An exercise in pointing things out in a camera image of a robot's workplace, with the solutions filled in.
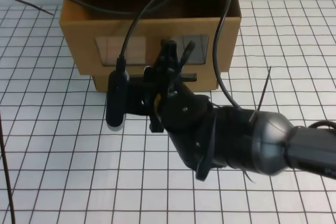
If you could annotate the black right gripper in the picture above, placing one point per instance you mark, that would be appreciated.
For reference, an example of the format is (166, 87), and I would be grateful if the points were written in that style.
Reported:
(204, 136)

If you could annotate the brown cardboard drawer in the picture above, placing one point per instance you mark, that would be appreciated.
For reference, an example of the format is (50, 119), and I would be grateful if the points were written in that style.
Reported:
(205, 82)
(95, 37)

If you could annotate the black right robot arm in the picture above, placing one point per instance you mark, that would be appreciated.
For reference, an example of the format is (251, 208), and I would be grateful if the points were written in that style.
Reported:
(277, 144)

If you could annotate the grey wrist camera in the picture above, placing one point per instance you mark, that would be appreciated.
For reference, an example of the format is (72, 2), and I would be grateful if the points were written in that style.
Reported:
(117, 95)

